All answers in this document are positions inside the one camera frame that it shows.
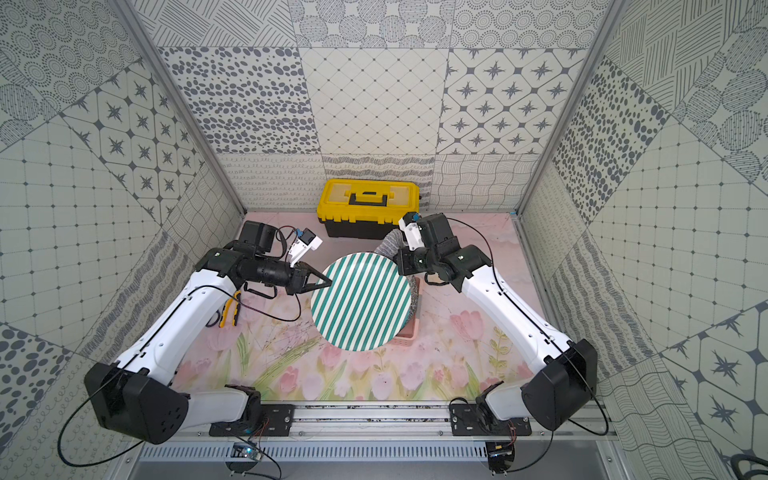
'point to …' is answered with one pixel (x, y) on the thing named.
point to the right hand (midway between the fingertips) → (397, 262)
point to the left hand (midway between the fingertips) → (326, 275)
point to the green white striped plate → (367, 307)
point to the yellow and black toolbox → (366, 208)
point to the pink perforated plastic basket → (408, 335)
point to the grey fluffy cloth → (392, 242)
